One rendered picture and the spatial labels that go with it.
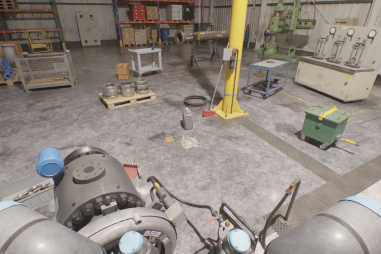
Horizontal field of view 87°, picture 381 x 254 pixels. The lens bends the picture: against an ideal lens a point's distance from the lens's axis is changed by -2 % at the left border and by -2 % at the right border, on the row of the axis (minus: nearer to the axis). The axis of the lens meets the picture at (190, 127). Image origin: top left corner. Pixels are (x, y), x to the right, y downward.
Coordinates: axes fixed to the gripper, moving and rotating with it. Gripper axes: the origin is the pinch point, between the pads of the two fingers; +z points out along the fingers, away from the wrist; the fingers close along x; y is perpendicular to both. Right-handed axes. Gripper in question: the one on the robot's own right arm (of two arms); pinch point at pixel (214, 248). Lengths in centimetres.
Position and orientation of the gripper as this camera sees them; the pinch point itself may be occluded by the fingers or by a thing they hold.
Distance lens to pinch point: 134.9
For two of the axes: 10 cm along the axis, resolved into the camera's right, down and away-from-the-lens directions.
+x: 9.7, 0.2, 2.3
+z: -1.9, 6.2, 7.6
